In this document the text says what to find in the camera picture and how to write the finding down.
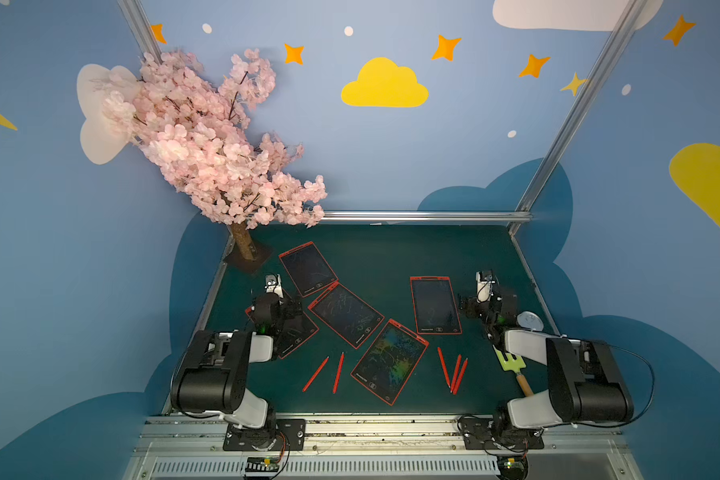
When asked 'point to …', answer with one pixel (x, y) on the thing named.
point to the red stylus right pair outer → (460, 378)
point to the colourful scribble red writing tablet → (389, 361)
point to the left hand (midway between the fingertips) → (282, 290)
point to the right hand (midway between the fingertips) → (479, 290)
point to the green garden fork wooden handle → (514, 364)
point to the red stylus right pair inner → (455, 373)
